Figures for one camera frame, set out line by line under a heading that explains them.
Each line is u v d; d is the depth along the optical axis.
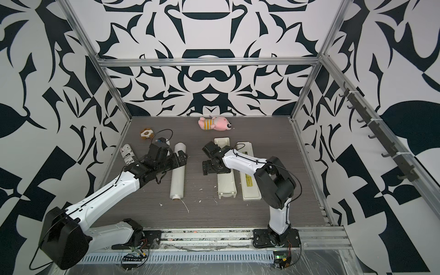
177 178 0.87
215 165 0.65
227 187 0.88
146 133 1.08
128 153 0.97
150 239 0.74
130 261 0.73
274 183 0.48
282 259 0.71
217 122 1.07
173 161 0.73
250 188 0.87
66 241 0.39
